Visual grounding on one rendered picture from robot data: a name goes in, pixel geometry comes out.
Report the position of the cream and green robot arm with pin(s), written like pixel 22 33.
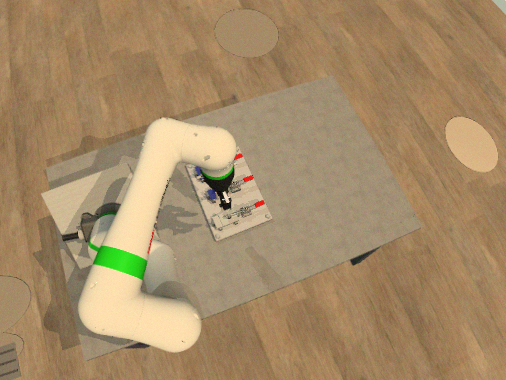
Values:
pixel 111 302

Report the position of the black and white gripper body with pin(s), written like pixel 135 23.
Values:
pixel 221 190

